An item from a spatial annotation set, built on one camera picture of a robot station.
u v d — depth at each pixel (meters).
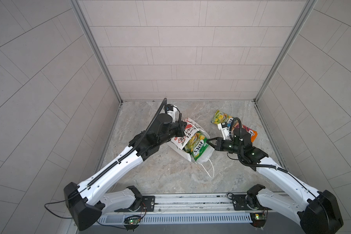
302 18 0.75
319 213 0.37
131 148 0.44
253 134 0.96
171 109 0.60
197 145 0.78
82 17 0.74
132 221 0.65
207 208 0.71
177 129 0.59
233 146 0.64
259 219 0.68
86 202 0.36
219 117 1.02
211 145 0.72
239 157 0.60
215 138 0.71
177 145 0.71
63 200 0.36
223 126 0.70
